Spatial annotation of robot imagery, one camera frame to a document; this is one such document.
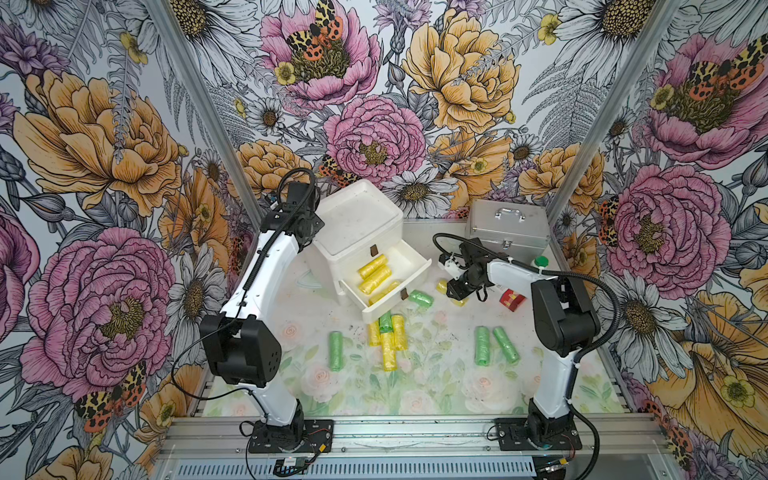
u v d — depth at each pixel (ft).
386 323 3.00
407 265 3.22
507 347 2.85
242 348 1.47
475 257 2.69
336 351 2.85
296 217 1.91
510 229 3.29
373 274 3.08
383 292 2.93
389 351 2.80
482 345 2.88
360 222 2.92
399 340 2.93
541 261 3.19
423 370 2.80
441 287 3.25
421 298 3.17
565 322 1.74
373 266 3.09
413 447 2.41
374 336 2.93
